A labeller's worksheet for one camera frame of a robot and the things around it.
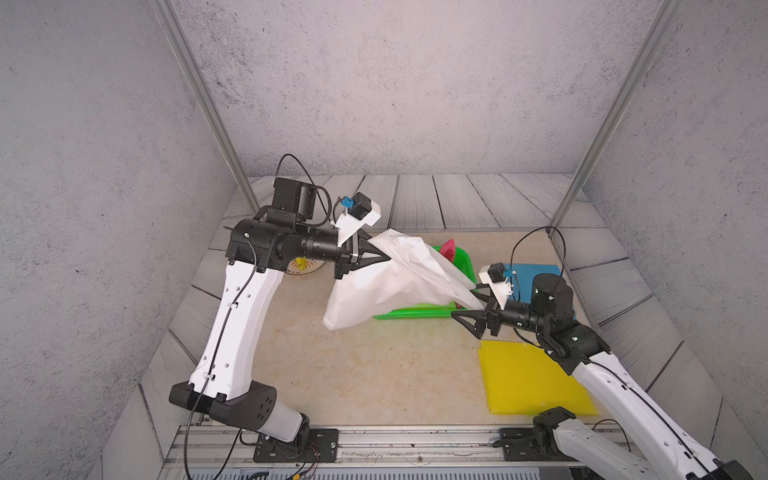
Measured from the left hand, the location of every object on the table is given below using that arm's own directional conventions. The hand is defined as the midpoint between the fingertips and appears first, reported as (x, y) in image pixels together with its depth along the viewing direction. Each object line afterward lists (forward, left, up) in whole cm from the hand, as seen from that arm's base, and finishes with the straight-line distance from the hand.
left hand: (390, 255), depth 56 cm
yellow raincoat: (-9, -36, -41) cm, 56 cm away
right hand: (0, -17, -17) cm, 24 cm away
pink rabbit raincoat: (+32, -20, -34) cm, 51 cm away
